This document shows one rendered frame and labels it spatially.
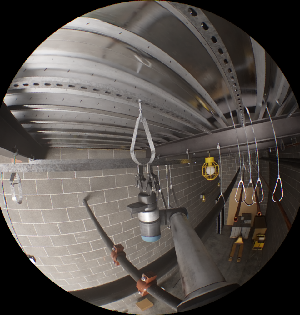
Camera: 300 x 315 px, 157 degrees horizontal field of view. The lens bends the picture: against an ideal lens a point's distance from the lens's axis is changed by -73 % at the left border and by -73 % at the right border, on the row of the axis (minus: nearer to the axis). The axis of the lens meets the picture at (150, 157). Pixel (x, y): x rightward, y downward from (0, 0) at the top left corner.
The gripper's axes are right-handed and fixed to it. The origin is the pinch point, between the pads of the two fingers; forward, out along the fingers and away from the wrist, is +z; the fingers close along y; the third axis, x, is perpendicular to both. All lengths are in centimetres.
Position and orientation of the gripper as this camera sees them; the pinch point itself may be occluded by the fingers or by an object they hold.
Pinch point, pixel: (144, 167)
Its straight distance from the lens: 44.3
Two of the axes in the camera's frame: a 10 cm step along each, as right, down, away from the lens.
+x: -7.6, 0.1, -6.5
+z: -0.8, -9.9, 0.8
